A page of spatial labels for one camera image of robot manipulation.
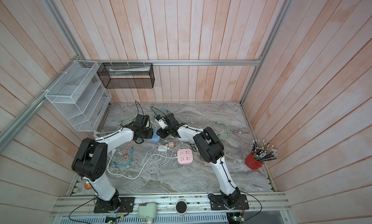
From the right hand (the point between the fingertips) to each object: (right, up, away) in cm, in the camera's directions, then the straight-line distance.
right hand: (159, 130), depth 100 cm
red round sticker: (-37, -29, -21) cm, 51 cm away
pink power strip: (+18, -15, -12) cm, 26 cm away
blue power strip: (-2, -4, -4) cm, 6 cm away
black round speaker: (+16, -34, -31) cm, 49 cm away
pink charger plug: (+9, -8, -7) cm, 14 cm away
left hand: (-5, -3, -4) cm, 8 cm away
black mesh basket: (-19, +37, -10) cm, 42 cm away
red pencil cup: (+56, -10, -27) cm, 63 cm away
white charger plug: (+4, -11, -8) cm, 14 cm away
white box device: (0, -36, -31) cm, 48 cm away
